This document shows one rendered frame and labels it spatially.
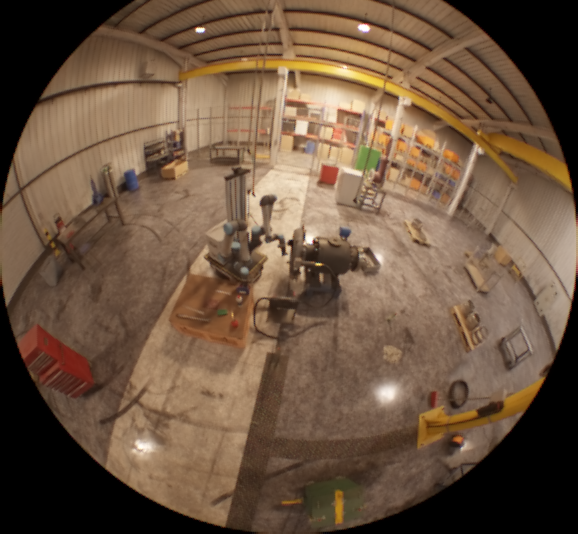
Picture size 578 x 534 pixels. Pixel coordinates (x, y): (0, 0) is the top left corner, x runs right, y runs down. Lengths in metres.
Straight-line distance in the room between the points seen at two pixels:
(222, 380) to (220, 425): 0.63
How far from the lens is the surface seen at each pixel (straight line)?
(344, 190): 6.13
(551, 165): 11.86
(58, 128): 8.59
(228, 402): 2.48
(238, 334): 2.12
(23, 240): 8.34
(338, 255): 2.62
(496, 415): 2.84
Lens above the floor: 2.44
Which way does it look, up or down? 40 degrees down
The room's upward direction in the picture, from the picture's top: 9 degrees clockwise
